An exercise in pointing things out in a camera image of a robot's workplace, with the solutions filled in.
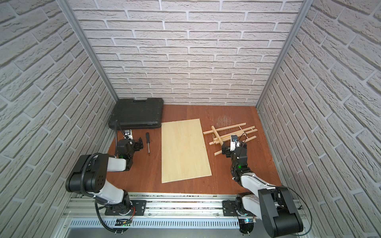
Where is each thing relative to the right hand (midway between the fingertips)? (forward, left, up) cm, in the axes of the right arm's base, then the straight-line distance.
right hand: (234, 141), depth 88 cm
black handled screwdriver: (+11, +57, -9) cm, 59 cm away
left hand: (+10, +64, -2) cm, 64 cm away
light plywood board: (-2, +31, -9) cm, 33 cm away
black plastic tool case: (+30, +70, -2) cm, 76 cm away
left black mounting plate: (-31, +55, -9) cm, 63 cm away
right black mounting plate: (-34, +9, -10) cm, 37 cm away
